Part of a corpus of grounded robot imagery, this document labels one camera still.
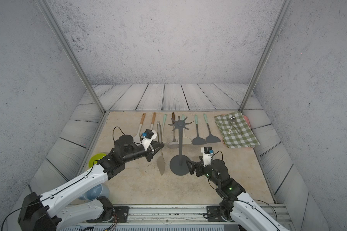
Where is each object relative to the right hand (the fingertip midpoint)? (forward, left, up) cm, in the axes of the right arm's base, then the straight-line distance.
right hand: (194, 159), depth 77 cm
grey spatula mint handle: (+23, -14, -14) cm, 30 cm away
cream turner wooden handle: (+41, +29, -14) cm, 52 cm away
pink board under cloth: (+42, -44, -15) cm, 63 cm away
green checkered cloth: (+30, -33, -15) cm, 47 cm away
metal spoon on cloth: (+43, -33, -14) cm, 56 cm away
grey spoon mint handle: (+21, -5, -14) cm, 26 cm away
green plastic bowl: (+5, +62, -11) cm, 63 cm away
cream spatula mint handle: (+42, +20, -13) cm, 48 cm away
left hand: (+2, +15, +11) cm, 19 cm away
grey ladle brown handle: (+16, +12, -11) cm, 23 cm away
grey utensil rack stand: (+4, +9, -15) cm, 18 cm away
